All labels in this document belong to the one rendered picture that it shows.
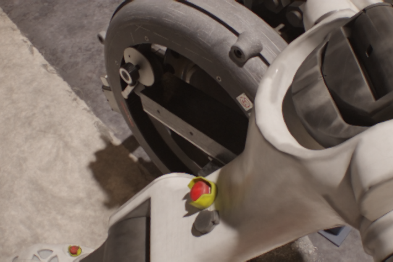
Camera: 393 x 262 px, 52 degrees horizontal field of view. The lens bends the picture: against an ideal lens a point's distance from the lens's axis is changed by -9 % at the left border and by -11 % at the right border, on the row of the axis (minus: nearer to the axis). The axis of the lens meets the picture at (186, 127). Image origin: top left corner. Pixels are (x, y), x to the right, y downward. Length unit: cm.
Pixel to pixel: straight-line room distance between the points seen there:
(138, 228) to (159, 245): 11
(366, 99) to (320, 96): 5
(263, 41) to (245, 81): 9
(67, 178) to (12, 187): 26
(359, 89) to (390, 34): 6
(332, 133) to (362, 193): 7
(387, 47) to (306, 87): 9
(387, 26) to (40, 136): 183
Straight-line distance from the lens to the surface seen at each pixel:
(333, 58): 41
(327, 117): 38
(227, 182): 54
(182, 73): 123
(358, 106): 37
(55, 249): 129
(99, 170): 186
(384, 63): 38
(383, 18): 42
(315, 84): 40
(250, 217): 49
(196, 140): 107
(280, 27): 120
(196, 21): 87
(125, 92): 123
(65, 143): 200
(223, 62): 85
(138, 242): 69
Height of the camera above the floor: 146
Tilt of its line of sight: 49 degrees down
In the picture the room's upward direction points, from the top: 6 degrees counter-clockwise
